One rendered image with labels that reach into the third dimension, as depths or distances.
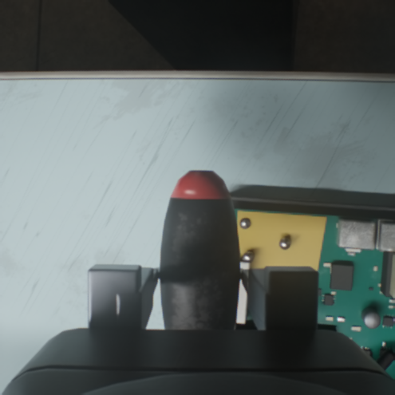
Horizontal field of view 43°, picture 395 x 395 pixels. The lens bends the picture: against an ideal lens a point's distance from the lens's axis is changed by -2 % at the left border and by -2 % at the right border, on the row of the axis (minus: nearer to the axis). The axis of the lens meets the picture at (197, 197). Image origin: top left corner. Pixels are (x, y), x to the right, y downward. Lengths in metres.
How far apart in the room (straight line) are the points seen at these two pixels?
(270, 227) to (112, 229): 0.09
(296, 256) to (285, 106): 0.08
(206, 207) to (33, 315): 0.17
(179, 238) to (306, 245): 0.11
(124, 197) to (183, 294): 0.13
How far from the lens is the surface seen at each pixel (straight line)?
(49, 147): 0.29
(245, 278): 0.16
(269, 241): 0.25
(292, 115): 0.27
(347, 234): 0.24
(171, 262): 0.16
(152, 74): 0.28
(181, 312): 0.16
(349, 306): 0.26
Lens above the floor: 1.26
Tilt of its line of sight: 80 degrees down
